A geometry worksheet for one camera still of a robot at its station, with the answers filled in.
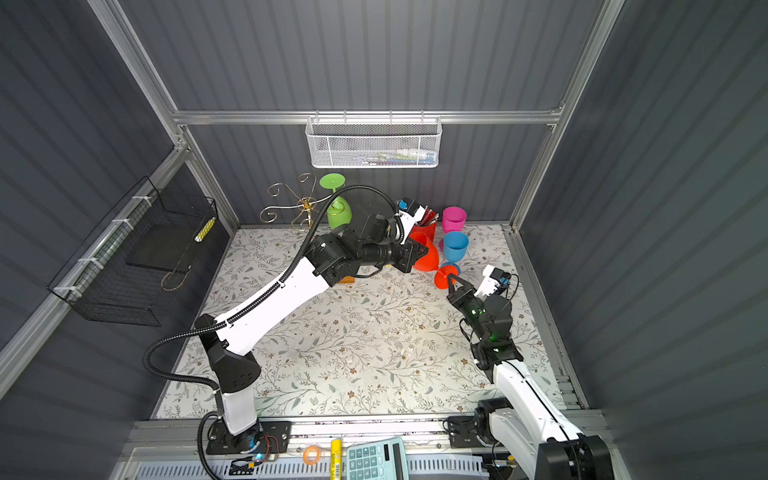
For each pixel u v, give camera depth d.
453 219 1.02
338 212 0.90
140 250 0.74
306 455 0.71
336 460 0.69
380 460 0.69
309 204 0.83
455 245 0.95
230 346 0.44
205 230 0.82
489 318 0.61
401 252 0.60
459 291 0.73
